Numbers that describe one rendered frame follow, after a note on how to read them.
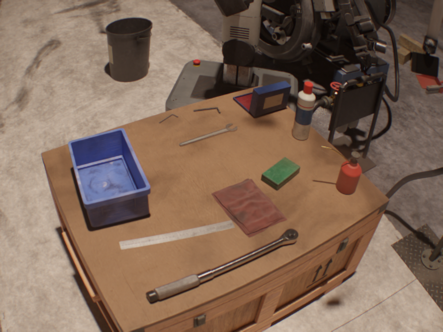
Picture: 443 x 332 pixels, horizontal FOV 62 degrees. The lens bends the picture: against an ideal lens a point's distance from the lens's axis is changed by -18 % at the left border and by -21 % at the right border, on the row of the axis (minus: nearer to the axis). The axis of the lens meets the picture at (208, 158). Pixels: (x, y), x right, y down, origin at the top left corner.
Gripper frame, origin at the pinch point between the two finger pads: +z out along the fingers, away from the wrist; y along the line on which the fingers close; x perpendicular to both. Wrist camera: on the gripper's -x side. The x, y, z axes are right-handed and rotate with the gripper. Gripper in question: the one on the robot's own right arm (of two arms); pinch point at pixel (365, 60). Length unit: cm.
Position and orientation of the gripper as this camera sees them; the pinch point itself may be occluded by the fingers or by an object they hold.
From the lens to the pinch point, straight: 198.1
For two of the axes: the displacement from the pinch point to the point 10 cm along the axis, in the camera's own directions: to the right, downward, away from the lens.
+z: 4.5, 7.4, 5.0
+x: -8.7, 2.5, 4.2
